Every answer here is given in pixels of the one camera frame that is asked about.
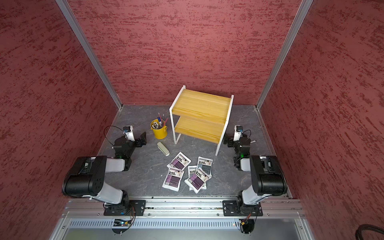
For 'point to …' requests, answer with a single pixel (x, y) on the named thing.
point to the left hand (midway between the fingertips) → (138, 134)
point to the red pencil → (165, 122)
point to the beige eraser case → (163, 148)
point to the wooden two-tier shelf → (201, 114)
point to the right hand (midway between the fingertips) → (231, 133)
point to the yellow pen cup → (159, 127)
